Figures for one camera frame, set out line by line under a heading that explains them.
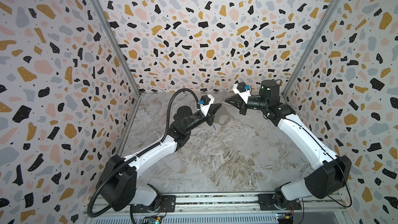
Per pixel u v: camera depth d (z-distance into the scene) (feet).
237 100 2.12
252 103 2.09
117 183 1.32
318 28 2.88
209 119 2.09
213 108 2.17
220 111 2.34
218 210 2.40
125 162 1.41
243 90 1.94
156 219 2.30
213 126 2.75
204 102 1.95
